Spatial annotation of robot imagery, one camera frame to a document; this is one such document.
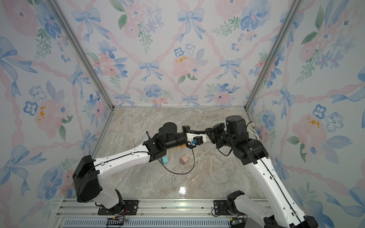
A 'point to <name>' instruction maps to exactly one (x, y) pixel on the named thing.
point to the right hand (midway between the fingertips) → (204, 128)
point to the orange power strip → (184, 145)
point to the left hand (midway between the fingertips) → (204, 128)
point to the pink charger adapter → (183, 159)
